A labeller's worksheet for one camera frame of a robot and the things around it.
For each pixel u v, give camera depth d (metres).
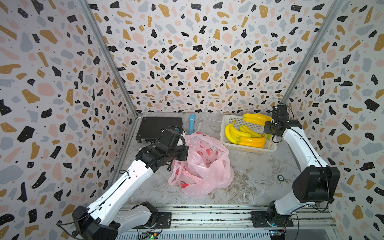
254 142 1.00
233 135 1.03
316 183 0.43
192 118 1.17
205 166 0.75
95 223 0.36
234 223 0.73
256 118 0.90
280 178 0.89
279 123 0.61
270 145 0.96
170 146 0.55
